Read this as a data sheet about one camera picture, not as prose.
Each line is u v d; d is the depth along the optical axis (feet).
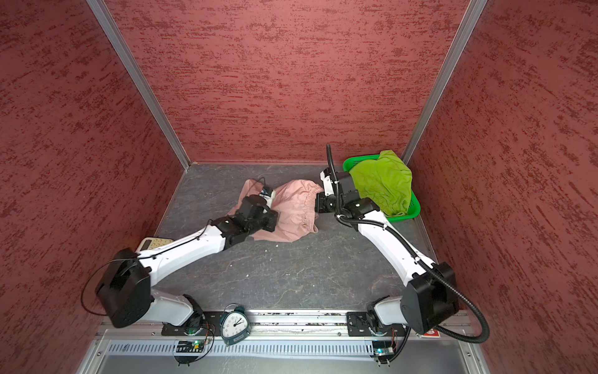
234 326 2.30
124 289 1.37
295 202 2.61
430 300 1.32
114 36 2.49
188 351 2.38
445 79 2.87
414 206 3.17
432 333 2.35
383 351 2.30
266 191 2.42
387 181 3.59
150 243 2.96
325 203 2.32
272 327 2.44
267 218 2.45
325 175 2.40
